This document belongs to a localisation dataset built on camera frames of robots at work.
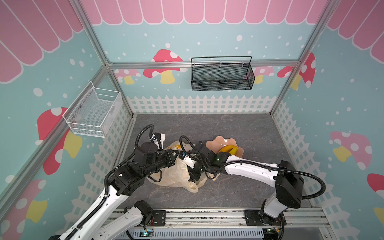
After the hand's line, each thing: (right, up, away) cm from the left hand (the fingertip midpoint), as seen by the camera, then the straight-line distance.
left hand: (179, 156), depth 67 cm
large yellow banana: (+29, -1, +29) cm, 41 cm away
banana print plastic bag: (0, -7, -4) cm, 8 cm away
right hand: (+1, -11, +9) cm, 14 cm away
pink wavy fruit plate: (+22, +2, +32) cm, 39 cm away
